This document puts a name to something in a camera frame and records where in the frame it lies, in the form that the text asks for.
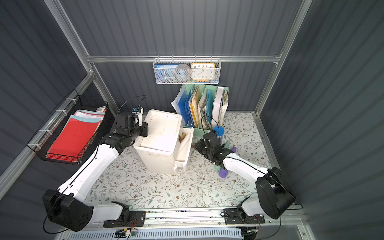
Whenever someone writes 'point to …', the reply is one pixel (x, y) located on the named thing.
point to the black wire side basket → (74, 108)
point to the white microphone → (183, 143)
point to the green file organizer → (202, 107)
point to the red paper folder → (72, 139)
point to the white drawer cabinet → (158, 149)
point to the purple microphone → (223, 173)
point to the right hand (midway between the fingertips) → (197, 142)
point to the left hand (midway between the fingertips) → (143, 123)
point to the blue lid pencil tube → (220, 132)
